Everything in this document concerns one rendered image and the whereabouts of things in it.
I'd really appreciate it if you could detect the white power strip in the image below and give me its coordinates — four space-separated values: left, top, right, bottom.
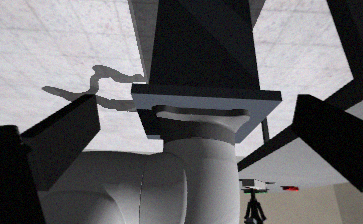
242 179 276 190

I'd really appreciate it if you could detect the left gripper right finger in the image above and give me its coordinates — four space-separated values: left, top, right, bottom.
291 94 363 193

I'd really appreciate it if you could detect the green rectangular block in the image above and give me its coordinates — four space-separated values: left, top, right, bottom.
244 189 268 194

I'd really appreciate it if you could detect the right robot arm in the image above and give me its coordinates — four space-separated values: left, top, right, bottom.
244 218 257 224

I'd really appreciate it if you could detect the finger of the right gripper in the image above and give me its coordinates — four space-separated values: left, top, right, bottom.
252 189 267 222
244 189 255 219

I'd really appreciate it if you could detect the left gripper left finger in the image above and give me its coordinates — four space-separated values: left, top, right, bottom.
0 94 101 224

